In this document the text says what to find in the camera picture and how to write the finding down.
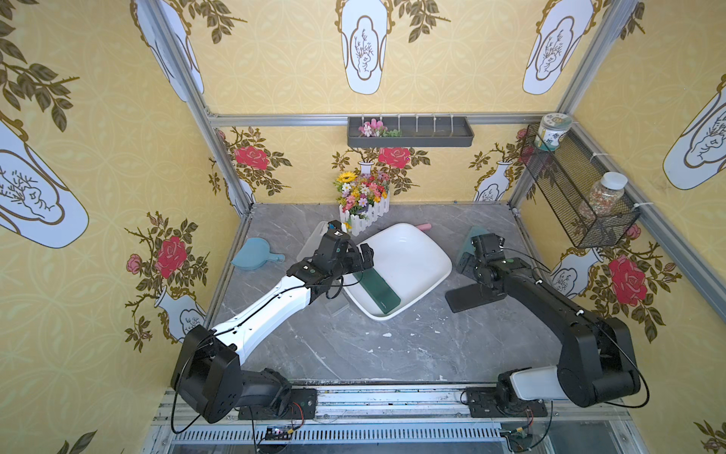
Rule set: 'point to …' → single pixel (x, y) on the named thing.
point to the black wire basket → (564, 178)
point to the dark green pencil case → (384, 295)
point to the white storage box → (410, 259)
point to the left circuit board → (279, 433)
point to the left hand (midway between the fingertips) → (351, 252)
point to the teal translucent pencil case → (474, 231)
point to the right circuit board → (518, 432)
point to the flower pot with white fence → (365, 197)
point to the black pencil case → (470, 296)
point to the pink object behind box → (424, 227)
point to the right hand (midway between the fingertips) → (479, 268)
